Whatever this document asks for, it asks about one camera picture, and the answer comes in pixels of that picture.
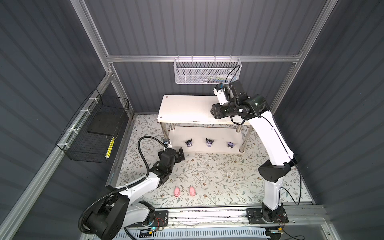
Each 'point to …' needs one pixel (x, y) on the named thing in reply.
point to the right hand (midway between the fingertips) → (215, 111)
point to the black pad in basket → (105, 123)
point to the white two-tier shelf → (187, 123)
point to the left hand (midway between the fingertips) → (174, 149)
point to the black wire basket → (92, 134)
